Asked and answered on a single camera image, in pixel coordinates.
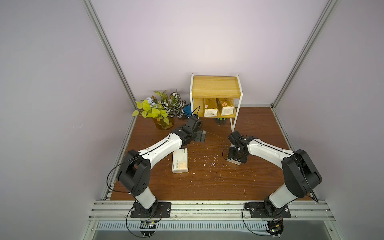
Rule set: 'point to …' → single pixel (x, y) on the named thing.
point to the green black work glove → (220, 121)
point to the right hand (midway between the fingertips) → (233, 155)
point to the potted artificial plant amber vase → (161, 108)
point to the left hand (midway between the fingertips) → (199, 132)
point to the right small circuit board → (275, 227)
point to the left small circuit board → (148, 228)
